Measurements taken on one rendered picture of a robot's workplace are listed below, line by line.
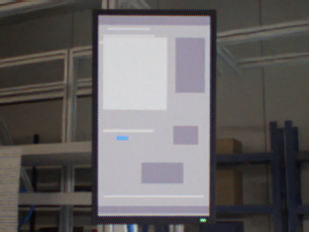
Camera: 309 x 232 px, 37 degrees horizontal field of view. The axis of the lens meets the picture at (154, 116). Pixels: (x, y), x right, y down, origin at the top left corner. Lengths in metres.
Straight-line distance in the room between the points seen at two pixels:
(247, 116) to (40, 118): 2.57
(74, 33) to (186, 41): 4.84
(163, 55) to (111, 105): 0.17
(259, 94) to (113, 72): 3.77
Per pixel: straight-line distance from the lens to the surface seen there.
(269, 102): 4.77
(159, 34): 1.12
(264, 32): 1.99
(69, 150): 1.58
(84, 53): 2.21
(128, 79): 1.11
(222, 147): 4.34
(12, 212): 1.57
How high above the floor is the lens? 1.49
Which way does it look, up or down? 10 degrees up
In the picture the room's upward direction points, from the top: straight up
